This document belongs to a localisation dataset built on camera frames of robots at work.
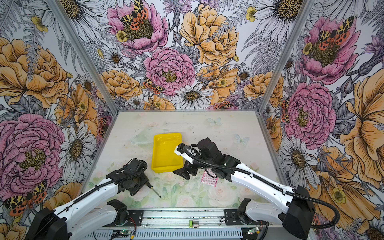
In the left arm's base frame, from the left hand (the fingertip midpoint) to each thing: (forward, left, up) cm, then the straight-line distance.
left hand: (144, 186), depth 84 cm
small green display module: (-18, -27, +3) cm, 33 cm away
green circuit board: (-21, +5, -1) cm, 21 cm away
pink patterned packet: (+3, -35, -1) cm, 36 cm away
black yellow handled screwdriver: (-1, -3, 0) cm, 4 cm away
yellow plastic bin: (+17, -9, -1) cm, 19 cm away
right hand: (+2, -21, +20) cm, 29 cm away
